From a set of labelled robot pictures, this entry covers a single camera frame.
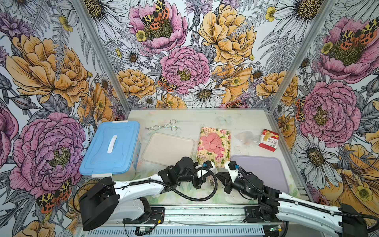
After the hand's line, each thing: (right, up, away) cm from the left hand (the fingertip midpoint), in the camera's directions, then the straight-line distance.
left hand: (209, 174), depth 77 cm
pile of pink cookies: (+5, +13, +24) cm, 28 cm away
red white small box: (+42, +15, +23) cm, 50 cm away
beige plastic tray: (-25, +9, +20) cm, 33 cm away
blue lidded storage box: (-50, +12, +1) cm, 51 cm away
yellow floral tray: (-1, +6, +20) cm, 21 cm away
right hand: (+4, -1, -1) cm, 4 cm away
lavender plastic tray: (+39, -2, +13) cm, 41 cm away
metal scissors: (-35, +23, +35) cm, 55 cm away
